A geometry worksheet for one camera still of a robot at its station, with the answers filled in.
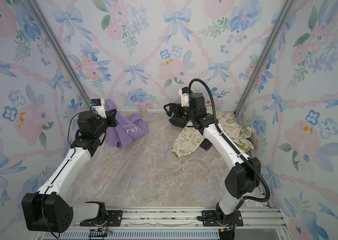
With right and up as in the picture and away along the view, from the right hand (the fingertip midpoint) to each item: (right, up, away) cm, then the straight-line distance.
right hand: (170, 105), depth 78 cm
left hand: (-28, -1, -2) cm, 29 cm away
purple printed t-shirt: (-24, -12, +8) cm, 28 cm away
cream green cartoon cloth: (+13, -19, +25) cm, 34 cm away
